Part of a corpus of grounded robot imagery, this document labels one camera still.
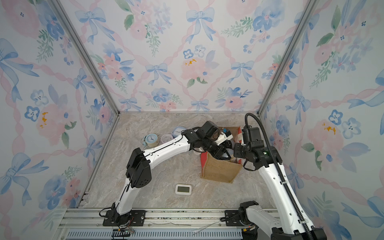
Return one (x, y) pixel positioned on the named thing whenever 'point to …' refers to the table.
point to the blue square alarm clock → (177, 131)
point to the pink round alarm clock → (166, 138)
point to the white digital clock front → (183, 189)
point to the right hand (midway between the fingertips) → (241, 147)
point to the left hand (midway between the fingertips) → (229, 155)
